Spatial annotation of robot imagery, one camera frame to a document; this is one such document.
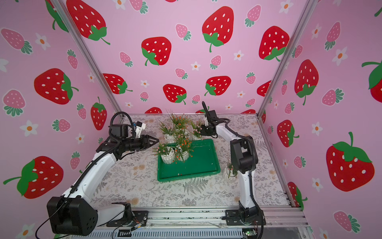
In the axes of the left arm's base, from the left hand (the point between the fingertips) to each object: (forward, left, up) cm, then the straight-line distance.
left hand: (158, 141), depth 78 cm
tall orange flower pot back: (+18, -10, -10) cm, 23 cm away
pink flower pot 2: (+19, -20, -9) cm, 30 cm away
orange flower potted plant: (+2, -13, -14) cm, 20 cm away
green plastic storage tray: (0, -25, -22) cm, 34 cm away
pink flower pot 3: (-11, -40, -15) cm, 44 cm away
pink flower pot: (+1, -2, -16) cm, 16 cm away
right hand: (+18, -22, -15) cm, 32 cm away
